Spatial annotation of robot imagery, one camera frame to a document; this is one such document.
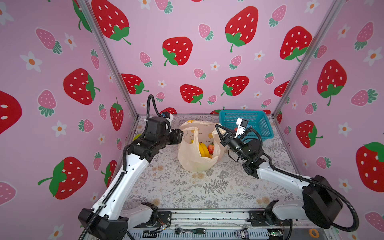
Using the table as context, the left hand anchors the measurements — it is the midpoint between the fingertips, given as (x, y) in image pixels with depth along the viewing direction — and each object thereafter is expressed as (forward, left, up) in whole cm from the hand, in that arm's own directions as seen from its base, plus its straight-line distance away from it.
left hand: (180, 132), depth 72 cm
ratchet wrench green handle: (-37, -9, -29) cm, 48 cm away
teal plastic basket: (+34, -55, -27) cm, 70 cm away
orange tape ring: (-37, -66, -30) cm, 81 cm away
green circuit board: (-38, -47, -31) cm, 68 cm away
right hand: (-1, -17, +5) cm, 18 cm away
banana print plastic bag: (-2, -8, +2) cm, 8 cm away
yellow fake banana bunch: (+4, -13, -24) cm, 28 cm away
